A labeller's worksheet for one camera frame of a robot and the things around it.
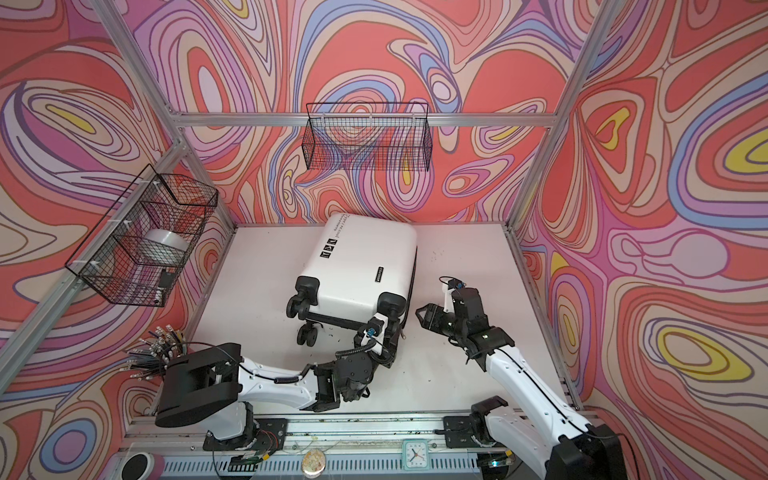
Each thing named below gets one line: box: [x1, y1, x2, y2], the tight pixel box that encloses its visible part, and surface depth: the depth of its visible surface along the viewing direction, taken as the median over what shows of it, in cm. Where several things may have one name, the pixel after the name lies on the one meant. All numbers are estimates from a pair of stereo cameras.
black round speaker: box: [120, 452, 164, 480], surface depth 67 cm
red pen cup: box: [120, 324, 187, 381], surface depth 74 cm
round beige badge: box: [301, 448, 326, 479], surface depth 71 cm
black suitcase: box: [286, 213, 419, 347], surface depth 82 cm
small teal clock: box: [402, 439, 430, 471], surface depth 70 cm
